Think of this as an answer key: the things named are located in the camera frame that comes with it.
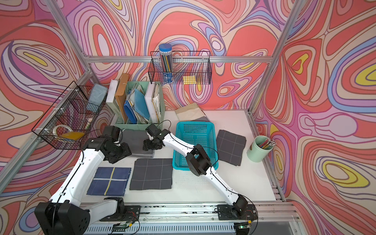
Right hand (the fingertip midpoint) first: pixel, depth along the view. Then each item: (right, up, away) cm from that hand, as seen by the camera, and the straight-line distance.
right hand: (149, 150), depth 96 cm
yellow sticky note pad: (+27, +46, -5) cm, 54 cm away
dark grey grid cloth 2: (+55, +3, +3) cm, 55 cm away
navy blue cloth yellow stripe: (-20, -16, -12) cm, 28 cm away
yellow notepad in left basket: (-31, +12, -25) cm, 41 cm away
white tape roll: (-36, +16, -29) cm, 49 cm away
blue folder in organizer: (-6, +29, +1) cm, 30 cm away
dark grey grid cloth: (+4, -12, -9) cm, 16 cm away
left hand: (-7, +2, -17) cm, 19 cm away
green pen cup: (+66, +3, -14) cm, 68 cm away
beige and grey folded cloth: (+29, +27, +23) cm, 46 cm away
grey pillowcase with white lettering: (-11, +8, +3) cm, 14 cm away
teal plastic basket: (+36, +11, +9) cm, 39 cm away
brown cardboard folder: (-14, +35, -11) cm, 39 cm away
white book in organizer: (-21, +38, -9) cm, 44 cm away
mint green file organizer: (-23, +28, -3) cm, 36 cm away
